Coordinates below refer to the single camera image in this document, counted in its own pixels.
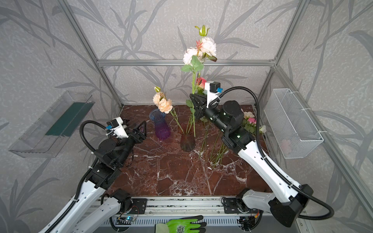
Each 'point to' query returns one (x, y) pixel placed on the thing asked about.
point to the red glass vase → (187, 142)
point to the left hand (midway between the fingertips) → (142, 123)
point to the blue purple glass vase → (162, 129)
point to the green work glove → (182, 225)
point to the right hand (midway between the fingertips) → (191, 94)
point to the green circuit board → (126, 220)
